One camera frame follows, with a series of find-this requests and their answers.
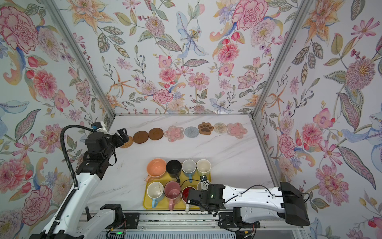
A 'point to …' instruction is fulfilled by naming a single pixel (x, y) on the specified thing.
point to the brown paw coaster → (205, 128)
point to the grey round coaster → (191, 132)
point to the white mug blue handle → (189, 167)
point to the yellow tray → (162, 200)
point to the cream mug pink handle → (203, 185)
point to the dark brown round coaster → (155, 134)
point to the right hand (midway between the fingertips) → (203, 203)
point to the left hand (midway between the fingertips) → (121, 131)
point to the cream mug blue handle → (154, 190)
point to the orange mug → (156, 169)
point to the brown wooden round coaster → (141, 137)
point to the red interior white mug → (184, 196)
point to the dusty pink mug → (172, 190)
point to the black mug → (173, 167)
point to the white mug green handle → (203, 168)
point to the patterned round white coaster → (220, 128)
